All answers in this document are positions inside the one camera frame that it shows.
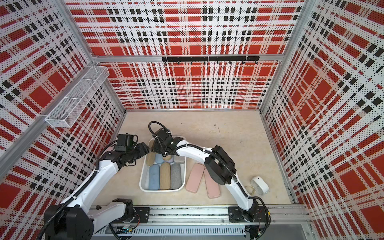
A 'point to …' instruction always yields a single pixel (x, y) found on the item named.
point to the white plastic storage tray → (143, 183)
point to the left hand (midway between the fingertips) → (146, 150)
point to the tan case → (165, 176)
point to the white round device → (260, 185)
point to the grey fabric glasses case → (175, 176)
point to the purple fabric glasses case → (171, 160)
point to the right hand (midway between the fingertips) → (156, 148)
